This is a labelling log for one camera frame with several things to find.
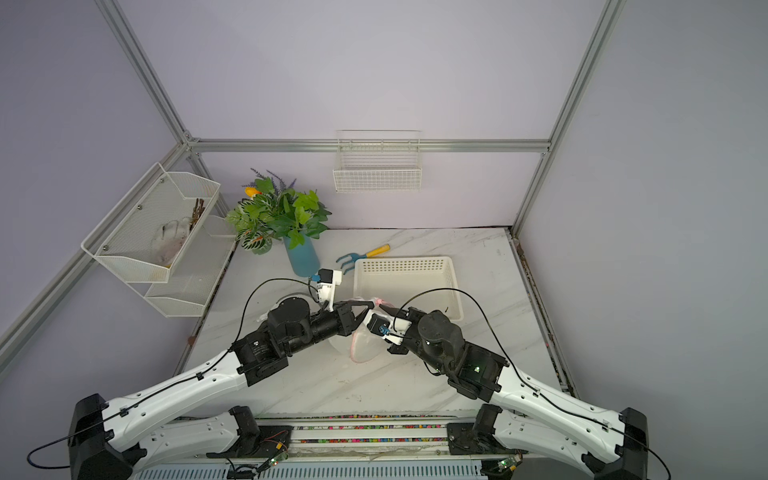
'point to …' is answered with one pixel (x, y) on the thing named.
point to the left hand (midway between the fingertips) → (372, 308)
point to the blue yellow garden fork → (354, 256)
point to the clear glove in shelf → (169, 238)
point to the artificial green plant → (270, 210)
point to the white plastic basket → (423, 283)
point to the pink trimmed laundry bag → (363, 344)
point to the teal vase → (305, 258)
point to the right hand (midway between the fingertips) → (385, 309)
